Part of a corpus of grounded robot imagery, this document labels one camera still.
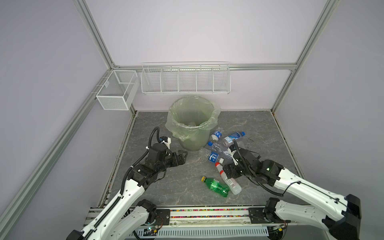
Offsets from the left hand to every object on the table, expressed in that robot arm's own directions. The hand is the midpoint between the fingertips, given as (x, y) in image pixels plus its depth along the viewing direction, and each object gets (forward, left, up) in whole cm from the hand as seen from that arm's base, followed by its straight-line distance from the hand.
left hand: (180, 156), depth 75 cm
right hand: (-5, -25, -5) cm, 26 cm away
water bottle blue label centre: (+5, -19, -13) cm, 23 cm away
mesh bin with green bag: (+31, -6, -8) cm, 32 cm away
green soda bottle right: (-12, -18, -13) cm, 25 cm away
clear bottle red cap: (-11, -27, -13) cm, 32 cm away
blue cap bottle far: (+16, -30, -12) cm, 36 cm away
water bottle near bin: (+21, -23, -14) cm, 34 cm away
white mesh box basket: (+48, +41, +6) cm, 64 cm away
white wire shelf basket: (+51, -6, +12) cm, 53 cm away
